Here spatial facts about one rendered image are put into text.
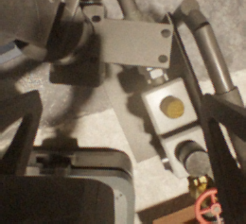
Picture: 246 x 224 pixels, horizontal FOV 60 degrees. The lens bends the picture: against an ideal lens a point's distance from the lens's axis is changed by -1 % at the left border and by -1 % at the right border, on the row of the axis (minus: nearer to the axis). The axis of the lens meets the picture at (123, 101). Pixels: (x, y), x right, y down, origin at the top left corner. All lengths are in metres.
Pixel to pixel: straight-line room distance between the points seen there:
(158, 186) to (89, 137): 0.35
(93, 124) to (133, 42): 0.68
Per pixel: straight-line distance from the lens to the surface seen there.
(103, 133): 0.88
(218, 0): 0.95
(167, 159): 0.42
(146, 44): 0.22
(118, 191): 0.67
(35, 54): 0.18
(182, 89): 0.39
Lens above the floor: 0.84
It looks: 83 degrees down
